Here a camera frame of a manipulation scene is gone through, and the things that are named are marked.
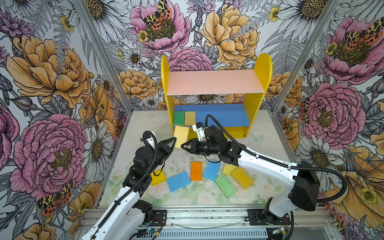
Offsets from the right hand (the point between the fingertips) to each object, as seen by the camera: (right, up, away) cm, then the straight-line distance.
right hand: (182, 151), depth 71 cm
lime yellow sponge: (+25, -13, +19) cm, 34 cm away
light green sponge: (+22, -20, +12) cm, 33 cm away
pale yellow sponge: (+2, +17, +26) cm, 31 cm away
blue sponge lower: (-4, -19, +14) cm, 24 cm away
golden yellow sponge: (+32, -16, +14) cm, 38 cm away
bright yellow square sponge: (-17, -19, +16) cm, 30 cm away
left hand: (-3, +4, +2) cm, 5 cm away
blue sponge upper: (+16, -14, +19) cm, 28 cm away
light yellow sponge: (-1, +8, +3) cm, 9 cm away
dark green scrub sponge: (-5, +17, +26) cm, 31 cm away
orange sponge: (+7, -15, +19) cm, 25 cm away
